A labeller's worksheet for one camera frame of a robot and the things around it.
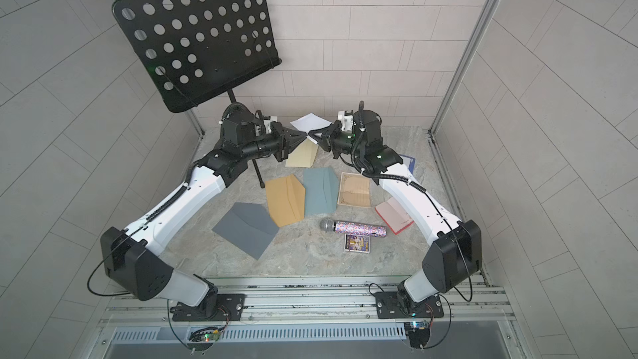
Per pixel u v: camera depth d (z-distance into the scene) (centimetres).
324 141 63
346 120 69
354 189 97
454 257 41
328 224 83
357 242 83
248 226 87
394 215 91
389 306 71
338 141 63
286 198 95
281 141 63
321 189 97
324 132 62
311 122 74
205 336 66
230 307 71
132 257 39
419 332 68
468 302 72
